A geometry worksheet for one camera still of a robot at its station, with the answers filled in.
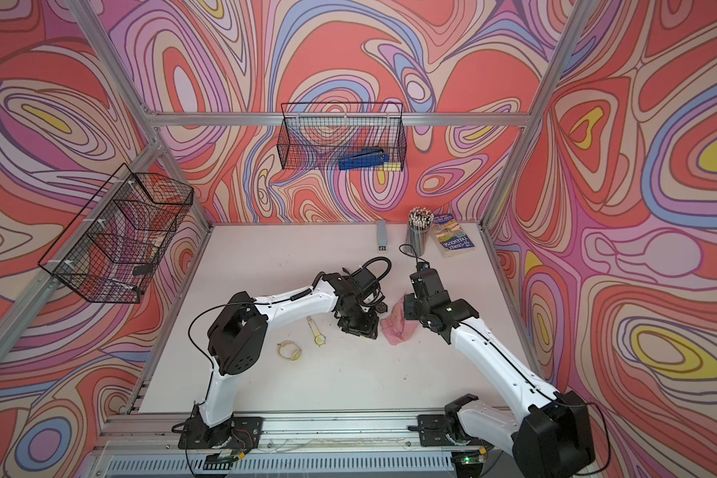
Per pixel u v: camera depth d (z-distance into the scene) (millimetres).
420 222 959
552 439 384
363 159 902
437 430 717
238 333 524
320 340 885
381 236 1122
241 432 733
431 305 601
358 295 712
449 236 1122
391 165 841
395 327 888
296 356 842
